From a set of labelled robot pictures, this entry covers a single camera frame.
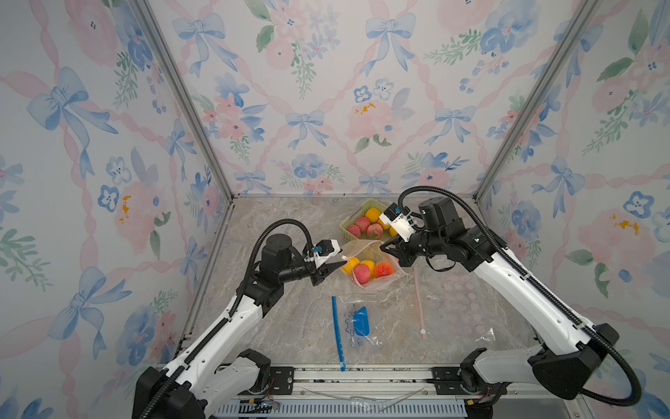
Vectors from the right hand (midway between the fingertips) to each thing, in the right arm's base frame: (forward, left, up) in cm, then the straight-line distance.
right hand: (385, 244), depth 71 cm
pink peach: (-3, +6, -11) cm, 13 cm away
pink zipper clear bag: (-3, +5, +2) cm, 6 cm away
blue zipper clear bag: (-13, +7, -22) cm, 26 cm away
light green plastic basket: (+30, +6, -20) cm, 36 cm away
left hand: (-2, +12, -2) cm, 12 cm away
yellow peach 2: (+1, +3, -13) cm, 14 cm away
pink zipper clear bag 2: (-5, -26, -28) cm, 39 cm away
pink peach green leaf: (+22, 0, -22) cm, 31 cm away
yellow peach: (+1, +9, -13) cm, 16 cm away
